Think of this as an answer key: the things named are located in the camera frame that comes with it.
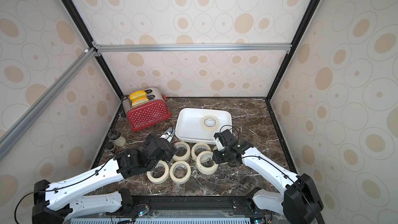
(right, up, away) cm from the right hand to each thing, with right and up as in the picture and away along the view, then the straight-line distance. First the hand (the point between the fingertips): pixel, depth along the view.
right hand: (214, 160), depth 81 cm
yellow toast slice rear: (-44, +36, +12) cm, 58 cm away
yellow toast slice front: (-43, +32, +9) cm, 54 cm away
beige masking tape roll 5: (-29, -10, -1) cm, 31 cm away
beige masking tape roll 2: (-4, -4, +7) cm, 9 cm away
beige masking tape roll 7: (-1, +17, +23) cm, 29 cm away
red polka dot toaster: (-40, +28, +11) cm, 50 cm away
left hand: (-22, +12, -8) cm, 26 cm away
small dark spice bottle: (-57, +7, +3) cm, 57 cm away
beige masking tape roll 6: (-18, -8, +4) cm, 20 cm away
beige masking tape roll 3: (-8, +4, +11) cm, 15 cm away
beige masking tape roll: (-17, +2, +11) cm, 21 cm away
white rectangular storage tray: (-8, +16, +23) cm, 29 cm away
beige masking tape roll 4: (+2, +4, +9) cm, 10 cm away
